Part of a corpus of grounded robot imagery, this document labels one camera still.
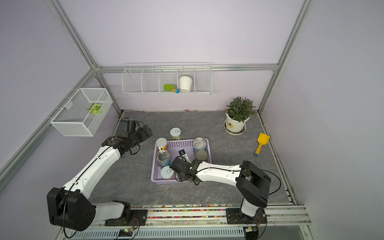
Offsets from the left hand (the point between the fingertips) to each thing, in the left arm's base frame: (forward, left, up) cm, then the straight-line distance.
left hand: (146, 133), depth 83 cm
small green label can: (+10, -14, -15) cm, 23 cm away
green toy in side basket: (+11, +26, +11) cm, 31 cm away
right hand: (-16, -21, -14) cm, 30 cm away
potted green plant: (+14, -56, -2) cm, 58 cm away
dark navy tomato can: (-11, -30, -9) cm, 33 cm away
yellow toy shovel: (+4, -76, -21) cm, 78 cm away
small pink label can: (-18, -10, -14) cm, 25 cm away
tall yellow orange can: (-4, -8, -5) cm, 10 cm away
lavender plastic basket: (-18, -3, -18) cm, 26 cm away
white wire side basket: (+9, +35, +8) cm, 37 cm away
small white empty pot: (+27, -23, +12) cm, 38 cm away
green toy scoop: (+34, -12, +5) cm, 37 cm away
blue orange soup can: (-3, -30, -9) cm, 31 cm away
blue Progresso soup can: (-11, -8, -9) cm, 17 cm away
